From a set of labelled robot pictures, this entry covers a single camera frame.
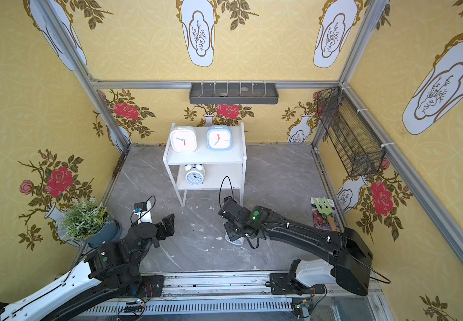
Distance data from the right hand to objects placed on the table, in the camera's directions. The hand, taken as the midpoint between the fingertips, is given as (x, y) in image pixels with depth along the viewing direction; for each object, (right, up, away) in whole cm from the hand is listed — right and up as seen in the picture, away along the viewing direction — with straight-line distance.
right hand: (232, 232), depth 78 cm
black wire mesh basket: (+63, +35, +23) cm, 76 cm away
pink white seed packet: (+40, +1, +12) cm, 42 cm away
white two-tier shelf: (-10, +29, -6) cm, 31 cm away
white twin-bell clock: (+2, 0, -9) cm, 10 cm away
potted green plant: (-53, +5, -7) cm, 54 cm away
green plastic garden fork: (+43, +6, +17) cm, 47 cm away
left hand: (-25, +6, -1) cm, 25 cm away
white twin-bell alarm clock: (-15, +23, +2) cm, 27 cm away
